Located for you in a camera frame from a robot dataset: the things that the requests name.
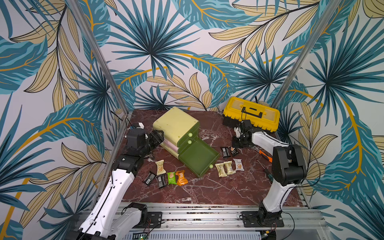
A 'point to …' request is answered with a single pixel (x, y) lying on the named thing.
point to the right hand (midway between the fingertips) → (234, 143)
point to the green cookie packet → (171, 178)
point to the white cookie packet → (239, 164)
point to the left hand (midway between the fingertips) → (160, 136)
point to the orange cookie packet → (181, 181)
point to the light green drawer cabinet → (179, 130)
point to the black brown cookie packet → (234, 151)
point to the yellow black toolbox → (237, 110)
